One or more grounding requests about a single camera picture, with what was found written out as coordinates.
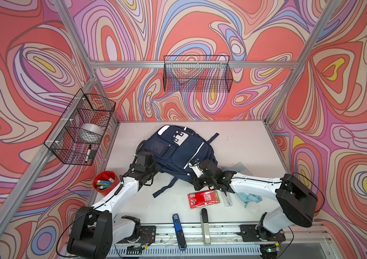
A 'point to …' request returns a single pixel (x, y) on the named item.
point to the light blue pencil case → (246, 198)
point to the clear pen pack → (227, 199)
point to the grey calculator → (238, 168)
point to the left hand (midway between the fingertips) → (161, 164)
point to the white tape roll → (90, 133)
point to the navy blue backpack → (174, 147)
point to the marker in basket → (88, 152)
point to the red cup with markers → (105, 182)
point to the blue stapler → (182, 241)
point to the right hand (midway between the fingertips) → (191, 184)
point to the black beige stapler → (205, 226)
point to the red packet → (198, 198)
